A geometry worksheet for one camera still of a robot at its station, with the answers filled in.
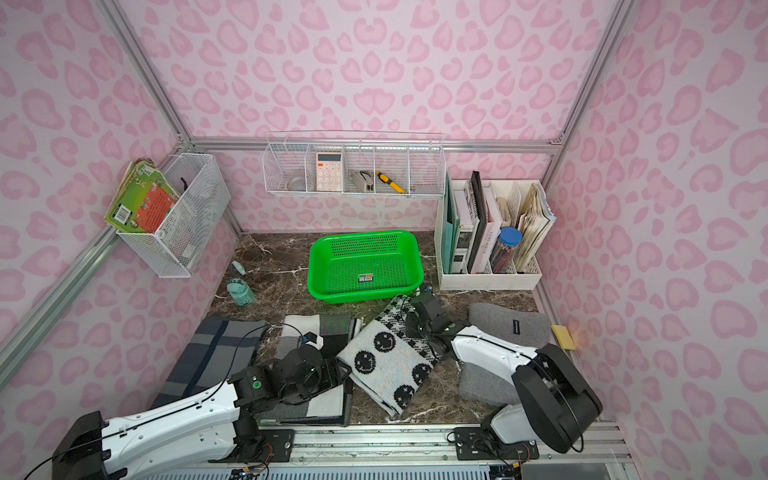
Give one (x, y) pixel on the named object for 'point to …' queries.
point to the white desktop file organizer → (511, 189)
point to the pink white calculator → (329, 171)
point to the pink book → (492, 231)
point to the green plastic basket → (357, 267)
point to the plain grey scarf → (522, 327)
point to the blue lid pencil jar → (504, 253)
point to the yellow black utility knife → (385, 179)
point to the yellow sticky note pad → (564, 337)
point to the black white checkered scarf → (337, 334)
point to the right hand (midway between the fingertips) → (411, 318)
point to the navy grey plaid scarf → (218, 349)
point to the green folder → (451, 236)
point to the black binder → (482, 216)
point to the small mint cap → (237, 265)
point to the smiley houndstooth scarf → (385, 363)
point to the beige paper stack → (535, 222)
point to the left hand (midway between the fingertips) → (348, 370)
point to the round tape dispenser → (296, 184)
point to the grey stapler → (363, 180)
